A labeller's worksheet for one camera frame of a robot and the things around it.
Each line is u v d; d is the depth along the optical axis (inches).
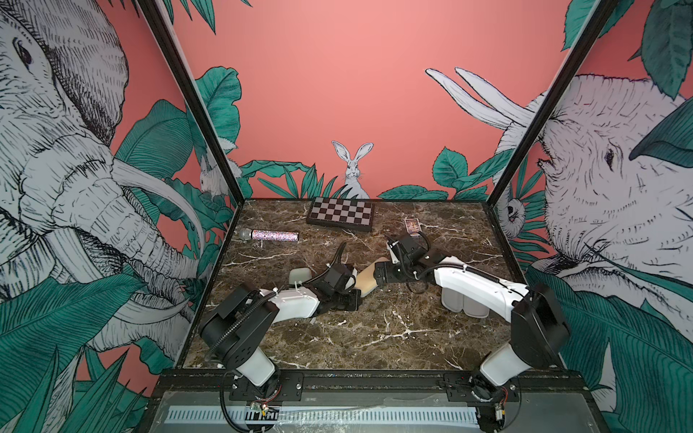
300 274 36.9
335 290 28.2
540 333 17.2
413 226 43.5
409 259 26.0
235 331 17.5
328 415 27.7
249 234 40.9
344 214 44.6
